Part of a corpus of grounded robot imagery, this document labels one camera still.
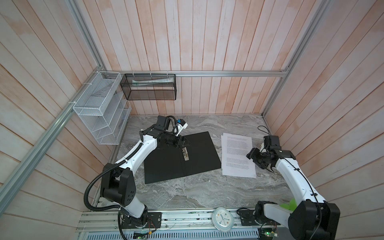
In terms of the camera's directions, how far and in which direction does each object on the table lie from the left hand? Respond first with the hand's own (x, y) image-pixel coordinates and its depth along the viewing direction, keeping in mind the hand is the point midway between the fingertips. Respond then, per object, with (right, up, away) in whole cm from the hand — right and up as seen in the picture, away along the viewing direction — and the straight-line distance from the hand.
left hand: (186, 144), depth 81 cm
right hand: (+37, -7, +3) cm, 37 cm away
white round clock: (+18, -36, -10) cm, 41 cm away
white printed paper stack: (+31, -13, +14) cm, 36 cm away
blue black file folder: (-13, -12, +10) cm, 20 cm away
